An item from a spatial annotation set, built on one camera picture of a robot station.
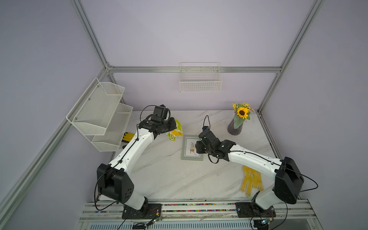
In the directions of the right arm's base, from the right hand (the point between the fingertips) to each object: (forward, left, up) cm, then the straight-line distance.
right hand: (199, 147), depth 84 cm
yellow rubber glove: (-15, -30, -11) cm, 36 cm away
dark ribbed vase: (+18, -25, -8) cm, 32 cm away
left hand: (+9, +15, +10) cm, 20 cm away
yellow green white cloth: (+5, +13, +8) cm, 16 cm away
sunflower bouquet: (+16, -27, +12) cm, 33 cm away
